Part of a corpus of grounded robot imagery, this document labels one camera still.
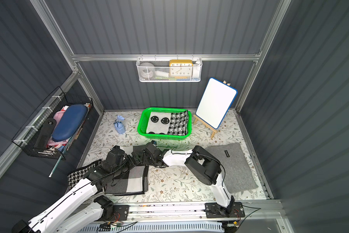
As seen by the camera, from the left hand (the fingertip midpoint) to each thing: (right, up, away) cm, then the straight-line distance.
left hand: (137, 159), depth 79 cm
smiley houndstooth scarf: (+19, +20, +26) cm, 38 cm away
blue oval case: (-29, +23, -10) cm, 38 cm away
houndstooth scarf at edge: (-35, -9, +3) cm, 37 cm away
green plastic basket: (-3, +18, +23) cm, 30 cm away
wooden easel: (+42, +20, +23) cm, 52 cm away
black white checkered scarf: (-3, -13, +3) cm, 14 cm away
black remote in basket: (-36, +16, -16) cm, 43 cm away
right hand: (+2, -2, +11) cm, 11 cm away
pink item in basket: (-35, +11, -14) cm, 39 cm away
